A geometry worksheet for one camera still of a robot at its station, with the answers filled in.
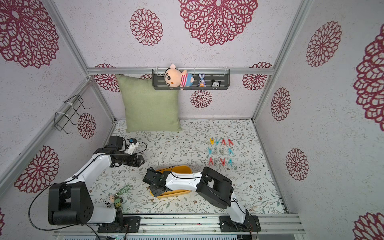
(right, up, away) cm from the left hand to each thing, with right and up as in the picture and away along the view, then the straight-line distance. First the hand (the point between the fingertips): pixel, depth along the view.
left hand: (137, 161), depth 88 cm
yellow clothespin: (+47, +10, +18) cm, 51 cm away
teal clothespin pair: (+45, +4, +15) cm, 47 cm away
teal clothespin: (+58, +3, +12) cm, 60 cm away
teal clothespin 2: (+57, -2, +7) cm, 57 cm away
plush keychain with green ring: (-9, -19, -7) cm, 22 cm away
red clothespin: (+55, +11, +18) cm, 59 cm away
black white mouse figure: (+47, +47, +4) cm, 66 cm away
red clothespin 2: (+45, -2, +9) cm, 46 cm away
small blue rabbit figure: (+38, +47, +2) cm, 60 cm away
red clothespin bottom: (+52, -2, +7) cm, 53 cm away
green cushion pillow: (+3, +32, +12) cm, 34 cm away
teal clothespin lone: (+51, +10, +18) cm, 55 cm away
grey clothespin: (+50, +4, +15) cm, 52 cm away
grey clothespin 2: (+53, +4, +12) cm, 54 cm away
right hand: (+11, -15, -3) cm, 19 cm away
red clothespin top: (+59, +10, +18) cm, 63 cm away
